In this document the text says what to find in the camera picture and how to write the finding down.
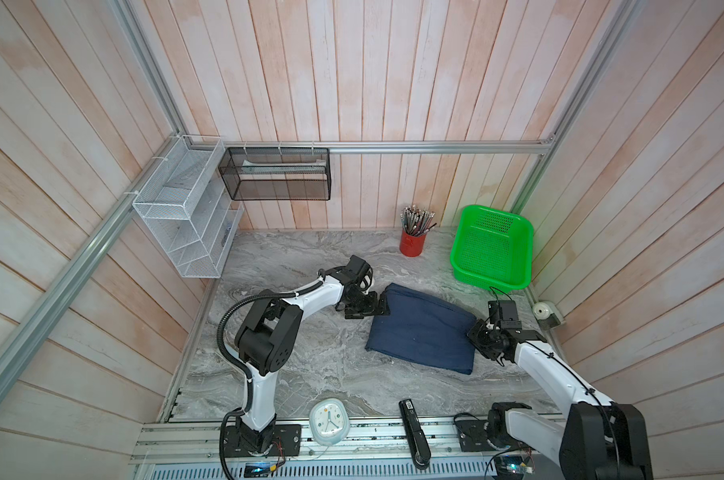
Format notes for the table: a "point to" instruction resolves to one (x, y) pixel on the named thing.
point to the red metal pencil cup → (411, 245)
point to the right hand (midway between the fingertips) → (469, 332)
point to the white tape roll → (547, 315)
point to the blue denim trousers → (424, 329)
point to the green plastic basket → (493, 247)
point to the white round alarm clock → (329, 421)
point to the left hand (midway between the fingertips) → (376, 316)
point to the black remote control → (416, 435)
